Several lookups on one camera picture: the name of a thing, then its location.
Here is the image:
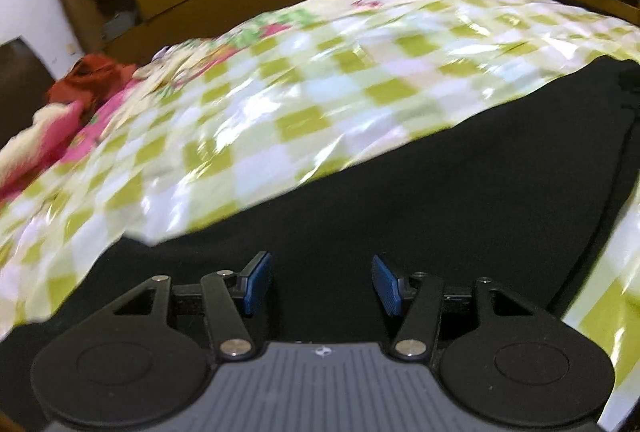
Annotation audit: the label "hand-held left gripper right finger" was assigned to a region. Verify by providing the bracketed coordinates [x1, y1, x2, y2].
[371, 254, 543, 361]

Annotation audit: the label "black pants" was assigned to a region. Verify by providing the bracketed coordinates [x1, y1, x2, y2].
[0, 54, 640, 363]

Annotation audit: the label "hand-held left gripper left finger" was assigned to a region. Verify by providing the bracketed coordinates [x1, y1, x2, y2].
[107, 251, 274, 359]

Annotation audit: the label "red-brown cloth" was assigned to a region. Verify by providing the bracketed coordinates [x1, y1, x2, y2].
[45, 53, 138, 113]

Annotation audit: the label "dark wooden headboard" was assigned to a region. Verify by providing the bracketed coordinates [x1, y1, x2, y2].
[0, 36, 56, 147]

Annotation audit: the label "checkered glossy bed quilt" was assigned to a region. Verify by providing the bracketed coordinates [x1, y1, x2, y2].
[0, 0, 640, 432]

